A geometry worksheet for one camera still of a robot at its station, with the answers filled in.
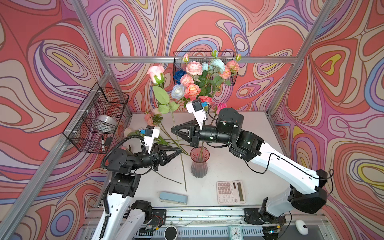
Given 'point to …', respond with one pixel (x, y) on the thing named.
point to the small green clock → (235, 232)
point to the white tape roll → (104, 124)
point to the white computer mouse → (301, 227)
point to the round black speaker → (170, 233)
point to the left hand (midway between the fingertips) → (180, 156)
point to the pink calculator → (230, 192)
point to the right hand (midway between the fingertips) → (173, 135)
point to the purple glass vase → (199, 157)
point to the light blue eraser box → (173, 198)
